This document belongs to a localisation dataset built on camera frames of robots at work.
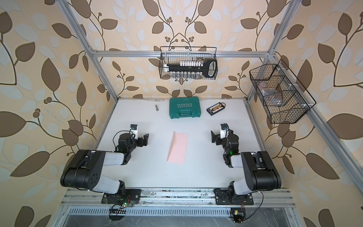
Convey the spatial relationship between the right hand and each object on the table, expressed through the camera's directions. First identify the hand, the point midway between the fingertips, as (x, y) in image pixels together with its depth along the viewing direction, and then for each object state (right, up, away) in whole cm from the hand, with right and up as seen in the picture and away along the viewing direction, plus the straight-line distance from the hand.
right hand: (219, 129), depth 92 cm
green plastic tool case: (-24, +16, +16) cm, 33 cm away
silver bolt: (-46, +15, +19) cm, 52 cm away
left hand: (-54, -2, +1) cm, 55 cm away
